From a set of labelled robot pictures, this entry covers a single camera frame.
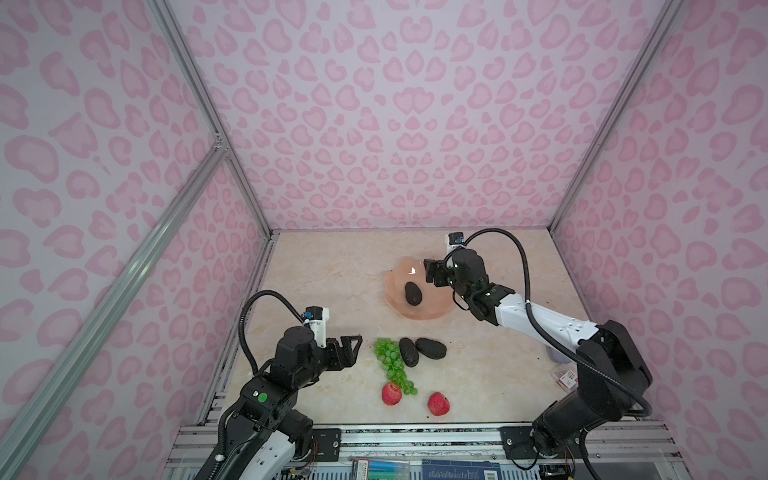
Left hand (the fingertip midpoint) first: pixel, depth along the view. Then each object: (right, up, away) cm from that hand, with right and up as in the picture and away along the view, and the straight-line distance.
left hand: (352, 337), depth 73 cm
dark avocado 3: (+21, -7, +13) cm, 25 cm away
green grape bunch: (+9, -7, +10) cm, 15 cm away
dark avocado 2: (+15, -7, +11) cm, 19 cm away
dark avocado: (+17, +8, +25) cm, 31 cm away
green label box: (+7, -29, -5) cm, 30 cm away
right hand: (+23, +20, +13) cm, 33 cm away
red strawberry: (+10, -16, +3) cm, 19 cm away
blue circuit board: (+26, -30, -4) cm, 40 cm away
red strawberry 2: (+21, -17, +2) cm, 28 cm away
